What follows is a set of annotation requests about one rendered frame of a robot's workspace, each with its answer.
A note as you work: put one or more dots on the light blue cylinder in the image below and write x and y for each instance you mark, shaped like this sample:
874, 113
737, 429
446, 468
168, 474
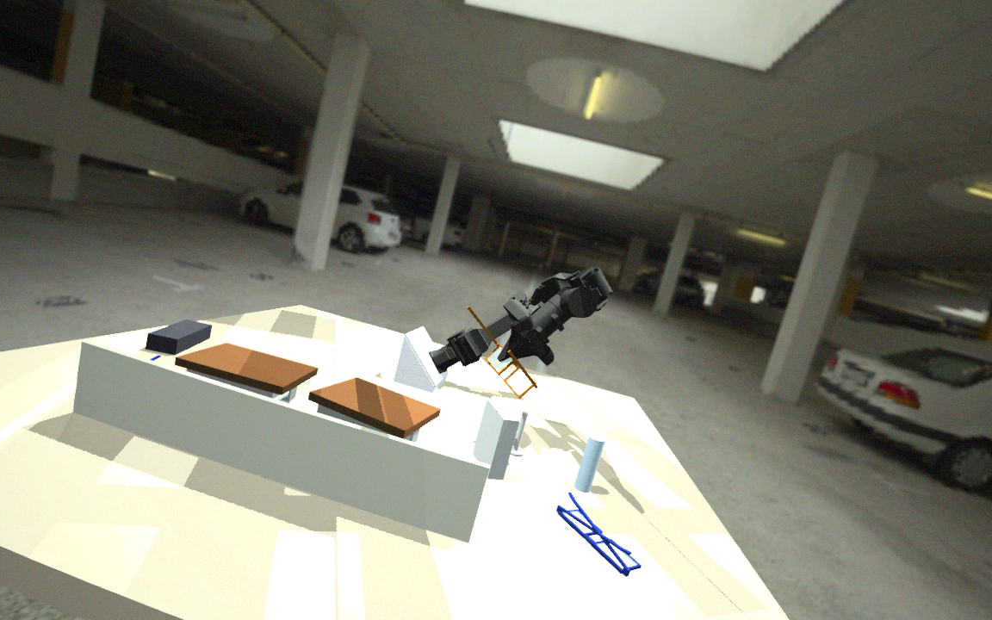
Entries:
589, 463

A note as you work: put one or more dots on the white rectangular panel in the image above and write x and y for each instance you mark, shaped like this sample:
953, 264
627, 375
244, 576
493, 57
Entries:
370, 470

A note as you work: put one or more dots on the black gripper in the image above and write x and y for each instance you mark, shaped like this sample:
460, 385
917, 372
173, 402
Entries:
530, 336

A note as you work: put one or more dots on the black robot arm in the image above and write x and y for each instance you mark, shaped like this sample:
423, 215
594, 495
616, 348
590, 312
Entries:
589, 292

